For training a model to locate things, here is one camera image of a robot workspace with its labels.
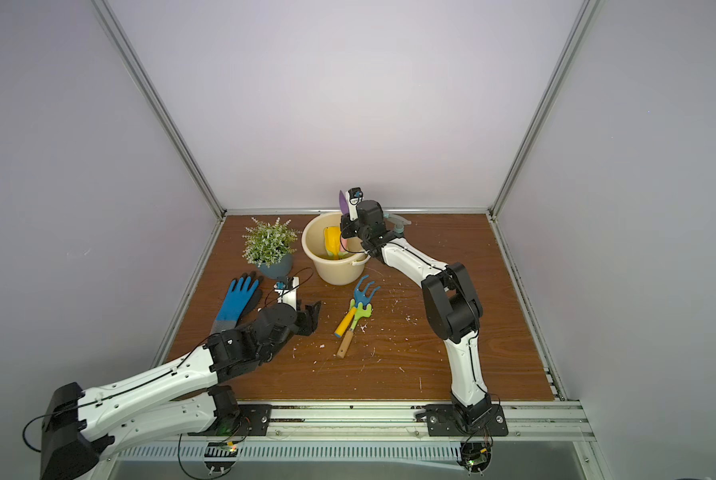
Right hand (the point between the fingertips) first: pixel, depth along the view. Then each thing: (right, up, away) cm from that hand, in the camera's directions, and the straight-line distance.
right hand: (344, 208), depth 92 cm
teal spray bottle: (+17, -4, -3) cm, 18 cm away
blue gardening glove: (-34, -28, +3) cm, 44 cm away
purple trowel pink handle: (0, -1, -4) cm, 4 cm away
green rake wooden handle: (+5, -33, -2) cm, 33 cm away
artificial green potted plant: (-23, -12, -3) cm, 26 cm away
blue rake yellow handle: (+5, -28, +1) cm, 28 cm away
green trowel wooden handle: (-1, -15, +8) cm, 17 cm away
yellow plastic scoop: (-4, -10, +8) cm, 14 cm away
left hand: (-6, -26, -16) cm, 31 cm away
